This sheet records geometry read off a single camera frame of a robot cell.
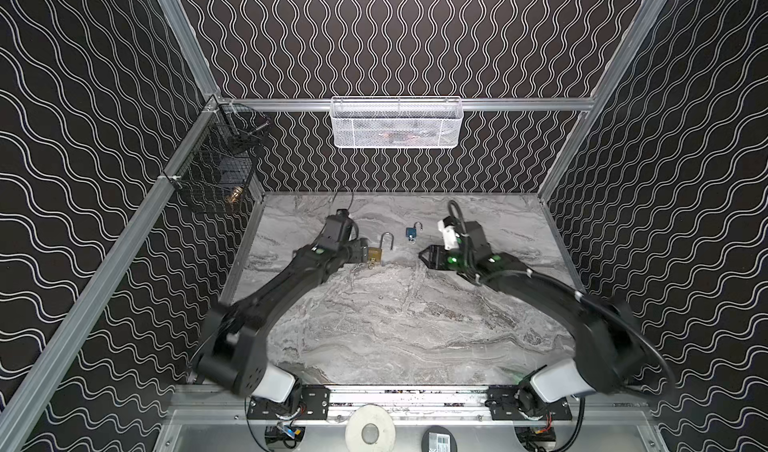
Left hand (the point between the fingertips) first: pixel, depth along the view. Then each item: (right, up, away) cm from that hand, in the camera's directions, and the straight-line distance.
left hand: (364, 247), depth 87 cm
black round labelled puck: (+18, -43, -19) cm, 50 cm away
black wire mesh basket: (-48, +23, +8) cm, 54 cm away
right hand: (+19, -2, 0) cm, 19 cm away
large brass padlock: (+3, -4, +16) cm, 17 cm away
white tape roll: (+3, -40, -14) cm, 42 cm away
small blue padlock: (+16, +4, +23) cm, 28 cm away
